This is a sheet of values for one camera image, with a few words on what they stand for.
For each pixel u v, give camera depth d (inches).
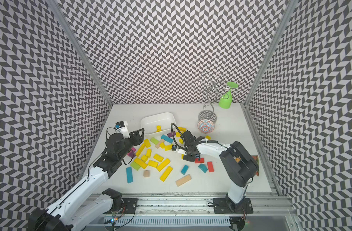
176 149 31.7
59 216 15.5
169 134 39.2
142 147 36.0
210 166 34.0
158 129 40.2
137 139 27.0
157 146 37.1
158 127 40.4
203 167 33.7
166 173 33.0
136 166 34.1
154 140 38.4
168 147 38.6
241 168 18.2
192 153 31.5
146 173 32.6
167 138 39.0
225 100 35.6
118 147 23.0
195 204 29.7
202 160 34.6
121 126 26.3
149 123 40.1
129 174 33.1
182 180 32.0
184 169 33.3
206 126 40.3
